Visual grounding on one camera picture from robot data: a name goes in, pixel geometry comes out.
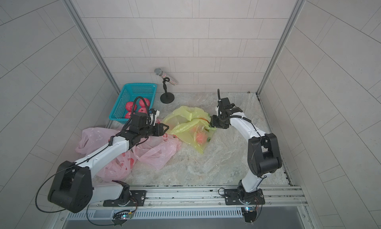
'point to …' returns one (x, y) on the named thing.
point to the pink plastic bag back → (158, 152)
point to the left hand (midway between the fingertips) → (168, 126)
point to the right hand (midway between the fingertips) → (213, 122)
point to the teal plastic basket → (132, 92)
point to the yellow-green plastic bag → (192, 125)
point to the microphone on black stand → (166, 97)
